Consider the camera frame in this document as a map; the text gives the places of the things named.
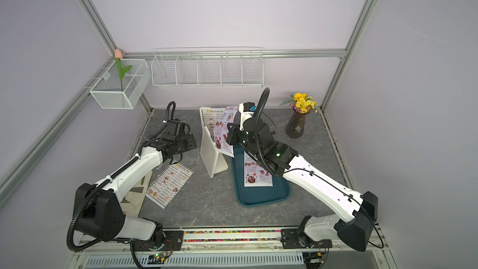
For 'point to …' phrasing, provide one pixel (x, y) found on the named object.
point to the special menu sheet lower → (254, 174)
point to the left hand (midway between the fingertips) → (192, 142)
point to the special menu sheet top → (220, 132)
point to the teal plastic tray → (279, 191)
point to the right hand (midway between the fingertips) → (226, 124)
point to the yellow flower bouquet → (301, 103)
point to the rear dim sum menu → (210, 117)
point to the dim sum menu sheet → (168, 183)
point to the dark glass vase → (295, 125)
